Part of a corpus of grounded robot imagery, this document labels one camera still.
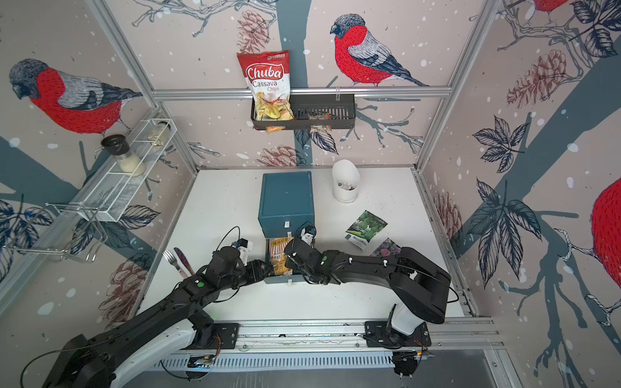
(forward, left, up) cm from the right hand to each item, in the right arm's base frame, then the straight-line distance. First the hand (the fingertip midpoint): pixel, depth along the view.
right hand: (287, 257), depth 83 cm
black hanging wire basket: (+60, -7, +21) cm, 64 cm away
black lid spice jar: (+16, +49, +30) cm, 59 cm away
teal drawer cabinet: (+14, +1, +14) cm, 20 cm away
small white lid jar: (+33, +47, +28) cm, 64 cm away
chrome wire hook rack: (-4, +57, +22) cm, 61 cm away
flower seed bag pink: (+8, -38, -7) cm, 40 cm away
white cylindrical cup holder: (+37, -22, +3) cm, 43 cm away
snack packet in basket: (+46, -10, +27) cm, 54 cm away
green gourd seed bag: (+17, -30, -6) cm, 35 cm away
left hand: (-3, +4, +1) cm, 6 cm away
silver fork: (0, +44, -6) cm, 45 cm away
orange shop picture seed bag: (+2, +4, -3) cm, 6 cm away
